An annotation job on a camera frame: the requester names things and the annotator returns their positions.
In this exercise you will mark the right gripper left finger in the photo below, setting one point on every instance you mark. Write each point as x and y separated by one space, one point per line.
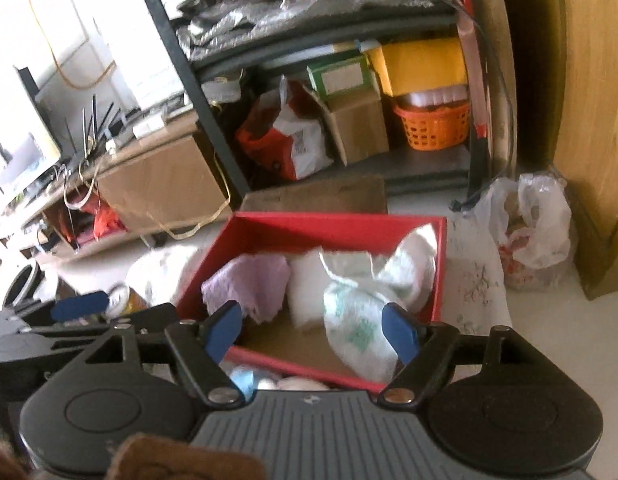
199 348

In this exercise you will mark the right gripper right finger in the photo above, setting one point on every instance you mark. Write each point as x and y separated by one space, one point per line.
425 352

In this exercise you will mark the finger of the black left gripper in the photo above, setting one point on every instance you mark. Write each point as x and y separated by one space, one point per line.
82 306

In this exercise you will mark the white green patterned cloth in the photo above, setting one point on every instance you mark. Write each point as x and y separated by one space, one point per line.
361 285

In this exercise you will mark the purple knitted cloth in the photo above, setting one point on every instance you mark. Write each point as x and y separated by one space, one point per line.
256 282

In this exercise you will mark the white soft cloth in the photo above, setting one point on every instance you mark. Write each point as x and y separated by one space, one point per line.
305 290

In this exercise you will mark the cream teddy bear plush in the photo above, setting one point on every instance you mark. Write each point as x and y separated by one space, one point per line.
250 380

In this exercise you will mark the glass coffee jar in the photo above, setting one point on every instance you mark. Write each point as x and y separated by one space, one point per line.
123 301

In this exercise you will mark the red cardboard box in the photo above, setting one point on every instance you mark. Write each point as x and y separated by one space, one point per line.
276 345

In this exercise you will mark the brown fuzzy sleeve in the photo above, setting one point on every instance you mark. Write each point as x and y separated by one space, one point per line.
144 457

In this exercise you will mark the wooden tv stand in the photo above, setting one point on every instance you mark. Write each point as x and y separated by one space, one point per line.
168 182

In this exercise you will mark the black wifi router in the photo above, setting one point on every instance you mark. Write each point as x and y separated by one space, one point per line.
94 123

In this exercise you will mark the television monitor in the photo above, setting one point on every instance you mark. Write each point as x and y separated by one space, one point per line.
27 147

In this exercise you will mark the orange plastic basket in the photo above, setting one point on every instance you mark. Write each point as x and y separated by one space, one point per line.
434 128

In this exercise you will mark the red white plastic bag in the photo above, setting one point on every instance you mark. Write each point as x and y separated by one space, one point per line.
284 134

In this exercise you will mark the brown cardboard box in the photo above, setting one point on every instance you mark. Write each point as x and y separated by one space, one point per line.
356 123

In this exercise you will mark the wooden cabinet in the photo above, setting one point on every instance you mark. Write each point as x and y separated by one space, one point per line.
566 67

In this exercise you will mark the black metal shelf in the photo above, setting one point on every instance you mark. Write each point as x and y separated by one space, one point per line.
425 19

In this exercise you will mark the yellow box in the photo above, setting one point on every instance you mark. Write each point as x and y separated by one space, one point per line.
417 66

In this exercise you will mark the green white box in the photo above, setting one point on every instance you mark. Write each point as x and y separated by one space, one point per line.
337 78

